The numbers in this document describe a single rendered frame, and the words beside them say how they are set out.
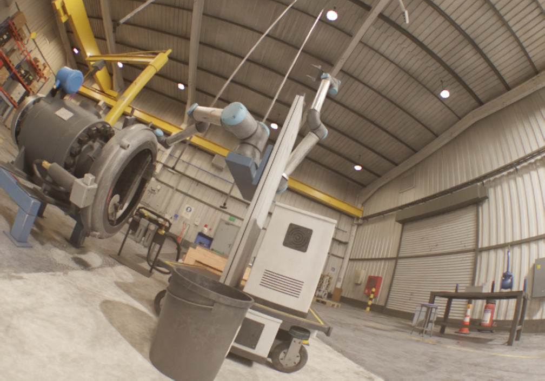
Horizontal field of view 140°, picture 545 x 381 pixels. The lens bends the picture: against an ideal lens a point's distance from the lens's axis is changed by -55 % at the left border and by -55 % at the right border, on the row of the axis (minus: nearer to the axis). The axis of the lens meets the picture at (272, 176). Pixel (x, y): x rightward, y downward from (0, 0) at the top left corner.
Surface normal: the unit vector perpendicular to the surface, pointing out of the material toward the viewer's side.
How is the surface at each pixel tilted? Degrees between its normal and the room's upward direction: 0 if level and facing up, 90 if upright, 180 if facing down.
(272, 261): 90
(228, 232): 90
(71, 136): 81
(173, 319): 93
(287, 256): 90
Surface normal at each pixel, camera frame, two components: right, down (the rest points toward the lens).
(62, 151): 0.29, -0.11
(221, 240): 0.25, -0.32
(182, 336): -0.08, -0.39
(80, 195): 0.19, 0.07
